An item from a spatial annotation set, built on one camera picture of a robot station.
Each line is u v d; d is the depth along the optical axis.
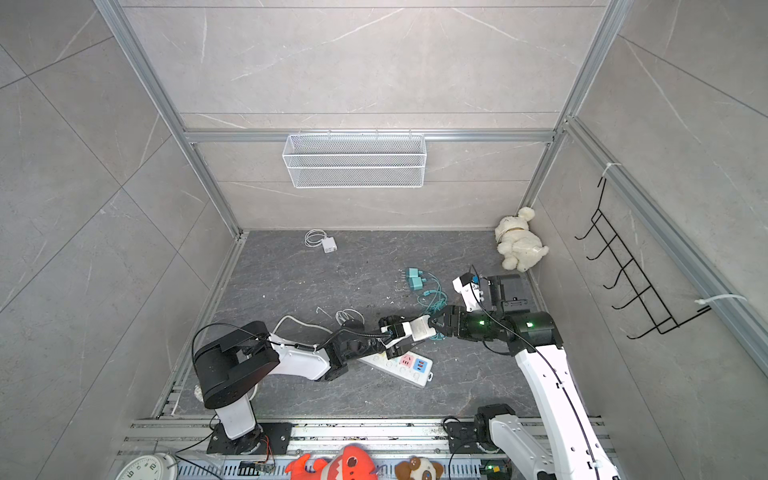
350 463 0.64
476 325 0.58
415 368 0.82
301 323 0.90
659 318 0.60
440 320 0.65
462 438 0.73
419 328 0.74
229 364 0.48
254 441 0.66
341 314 0.89
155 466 0.67
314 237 1.18
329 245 1.14
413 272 1.04
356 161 1.01
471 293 0.64
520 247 1.01
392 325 0.65
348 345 0.65
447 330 0.61
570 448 0.38
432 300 0.96
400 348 0.71
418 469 0.67
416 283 1.01
